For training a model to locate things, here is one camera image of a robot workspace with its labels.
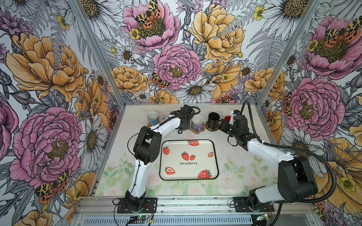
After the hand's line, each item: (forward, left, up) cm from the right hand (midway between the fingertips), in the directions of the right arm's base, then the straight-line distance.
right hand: (219, 126), depth 89 cm
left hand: (+6, +23, -9) cm, 26 cm away
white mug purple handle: (+12, +12, -11) cm, 20 cm away
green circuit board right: (-45, -17, -15) cm, 51 cm away
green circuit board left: (-44, +43, -14) cm, 63 cm away
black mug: (+9, +1, -5) cm, 11 cm away
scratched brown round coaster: (+8, +3, -14) cm, 17 cm away
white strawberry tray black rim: (-14, +19, -15) cm, 29 cm away
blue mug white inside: (+13, +44, -5) cm, 46 cm away
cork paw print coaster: (+6, +14, -14) cm, 21 cm away
